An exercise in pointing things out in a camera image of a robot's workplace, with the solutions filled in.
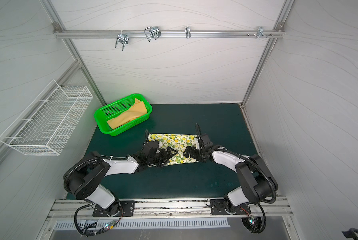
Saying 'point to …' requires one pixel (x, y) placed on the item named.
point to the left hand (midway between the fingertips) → (177, 154)
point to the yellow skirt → (137, 109)
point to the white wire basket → (47, 126)
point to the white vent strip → (156, 224)
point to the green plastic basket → (106, 112)
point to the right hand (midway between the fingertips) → (192, 151)
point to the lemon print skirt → (179, 142)
